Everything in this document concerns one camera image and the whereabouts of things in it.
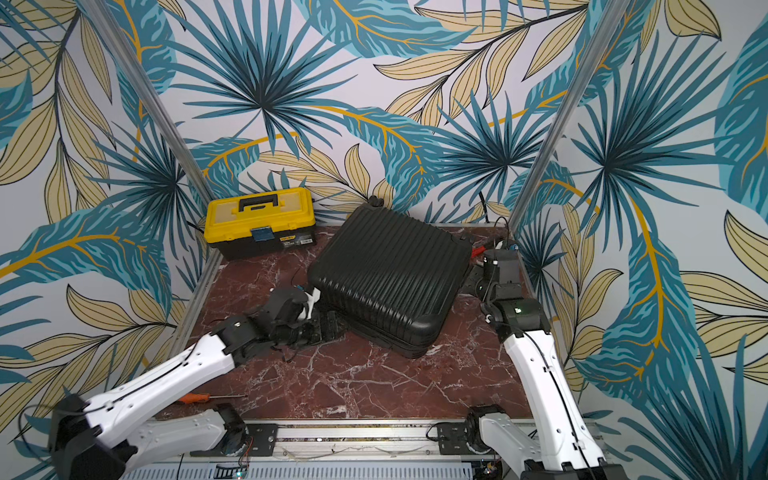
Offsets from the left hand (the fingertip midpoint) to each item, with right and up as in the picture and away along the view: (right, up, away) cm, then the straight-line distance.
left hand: (321, 332), depth 85 cm
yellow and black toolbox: (-27, +33, +17) cm, 46 cm away
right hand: (+38, +12, +2) cm, 40 cm away
